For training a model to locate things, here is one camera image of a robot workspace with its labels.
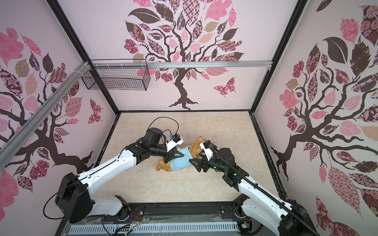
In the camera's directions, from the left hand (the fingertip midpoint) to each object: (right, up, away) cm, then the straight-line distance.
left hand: (181, 155), depth 76 cm
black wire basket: (-44, +50, +19) cm, 69 cm away
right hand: (+7, 0, 0) cm, 7 cm away
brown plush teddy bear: (+8, +3, -2) cm, 9 cm away
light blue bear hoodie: (+1, -3, -3) cm, 4 cm away
